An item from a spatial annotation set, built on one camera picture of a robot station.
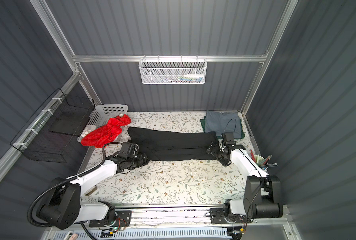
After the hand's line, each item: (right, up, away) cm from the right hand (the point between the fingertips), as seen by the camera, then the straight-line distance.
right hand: (214, 155), depth 89 cm
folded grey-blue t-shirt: (+11, +21, +22) cm, 32 cm away
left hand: (-42, -4, 0) cm, 42 cm away
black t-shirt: (-26, +5, +13) cm, 30 cm away
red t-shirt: (-71, +10, +2) cm, 71 cm away
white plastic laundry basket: (-82, +26, +27) cm, 90 cm away
